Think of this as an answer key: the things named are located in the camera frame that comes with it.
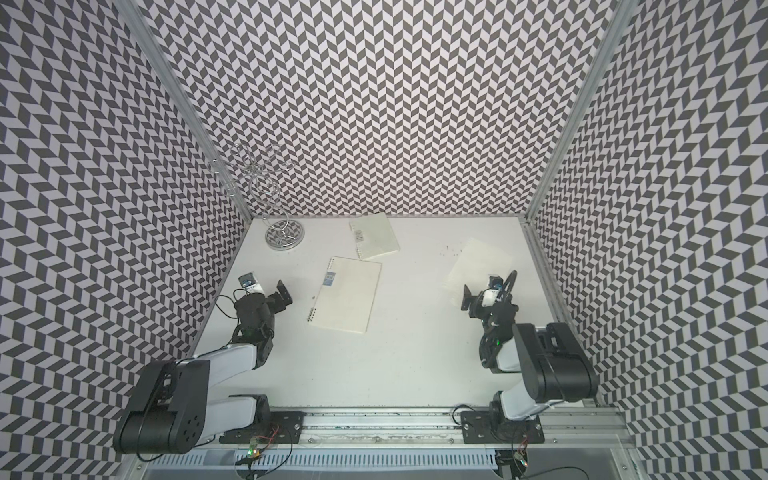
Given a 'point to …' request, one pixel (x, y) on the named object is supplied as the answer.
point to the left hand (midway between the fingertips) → (267, 288)
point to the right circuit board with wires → (521, 459)
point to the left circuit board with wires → (257, 445)
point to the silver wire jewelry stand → (259, 166)
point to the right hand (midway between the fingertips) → (480, 289)
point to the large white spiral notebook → (345, 295)
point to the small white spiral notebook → (374, 236)
